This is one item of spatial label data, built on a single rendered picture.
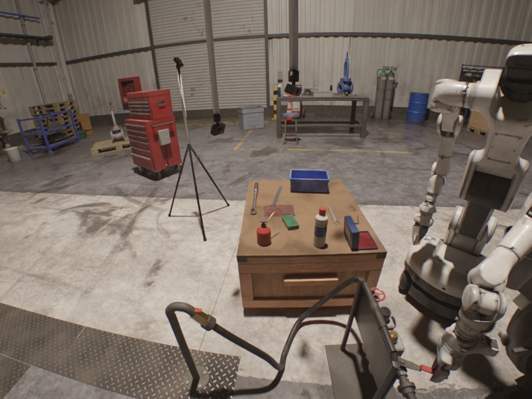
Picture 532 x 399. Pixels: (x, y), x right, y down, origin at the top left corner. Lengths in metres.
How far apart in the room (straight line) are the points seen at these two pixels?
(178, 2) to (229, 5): 1.76
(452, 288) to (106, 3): 11.64
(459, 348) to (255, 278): 0.99
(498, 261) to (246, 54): 8.68
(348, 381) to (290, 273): 0.61
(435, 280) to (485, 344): 0.81
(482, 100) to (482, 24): 9.71
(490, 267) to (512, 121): 0.51
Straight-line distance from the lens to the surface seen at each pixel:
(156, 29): 10.18
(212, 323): 1.00
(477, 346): 0.89
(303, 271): 1.39
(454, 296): 1.70
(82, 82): 12.30
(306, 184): 1.89
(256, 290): 1.51
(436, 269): 1.66
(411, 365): 1.04
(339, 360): 1.51
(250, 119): 6.58
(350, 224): 1.37
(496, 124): 1.08
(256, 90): 8.91
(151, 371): 1.57
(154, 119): 3.59
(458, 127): 1.35
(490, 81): 1.06
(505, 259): 0.82
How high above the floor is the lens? 1.31
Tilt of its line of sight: 26 degrees down
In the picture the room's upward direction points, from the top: 2 degrees counter-clockwise
